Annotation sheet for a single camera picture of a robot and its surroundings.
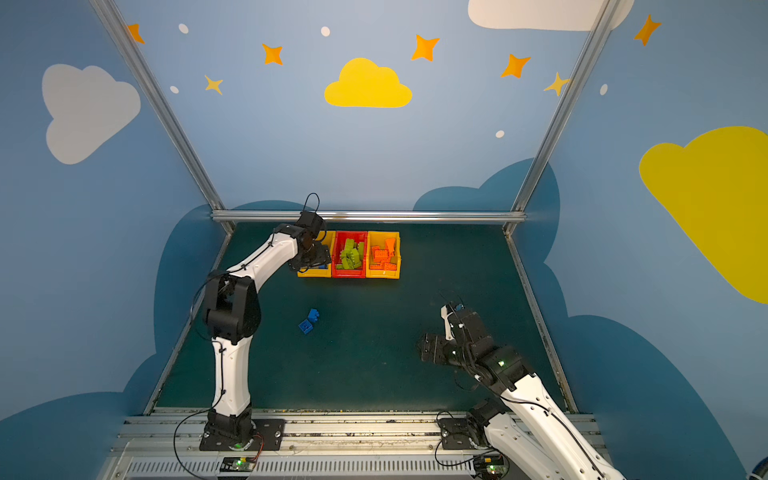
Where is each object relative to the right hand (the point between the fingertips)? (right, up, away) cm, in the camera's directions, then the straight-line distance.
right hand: (432, 342), depth 76 cm
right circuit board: (+13, -29, -5) cm, 32 cm away
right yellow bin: (-15, +29, +35) cm, 48 cm away
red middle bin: (-30, +29, +34) cm, 54 cm away
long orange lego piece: (-13, +19, +29) cm, 37 cm away
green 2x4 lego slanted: (-26, +27, +34) cm, 50 cm away
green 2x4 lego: (-24, +21, +31) cm, 45 cm away
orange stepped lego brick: (-14, +22, +32) cm, 41 cm away
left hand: (-35, +21, +24) cm, 47 cm away
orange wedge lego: (-11, +27, +34) cm, 44 cm away
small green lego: (-27, +20, +29) cm, 44 cm away
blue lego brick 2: (-35, +3, +17) cm, 40 cm away
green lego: (-21, +24, +34) cm, 47 cm away
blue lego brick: (-37, 0, +16) cm, 41 cm away
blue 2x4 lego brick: (-32, +19, +16) cm, 41 cm away
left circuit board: (-48, -28, -6) cm, 56 cm away
